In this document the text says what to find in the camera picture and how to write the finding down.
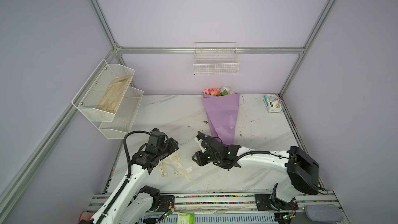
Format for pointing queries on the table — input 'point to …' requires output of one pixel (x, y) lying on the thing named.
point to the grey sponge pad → (324, 213)
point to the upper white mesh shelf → (100, 97)
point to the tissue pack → (272, 102)
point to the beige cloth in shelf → (109, 101)
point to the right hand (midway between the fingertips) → (189, 161)
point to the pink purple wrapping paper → (221, 111)
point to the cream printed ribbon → (173, 159)
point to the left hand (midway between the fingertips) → (172, 146)
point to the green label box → (185, 218)
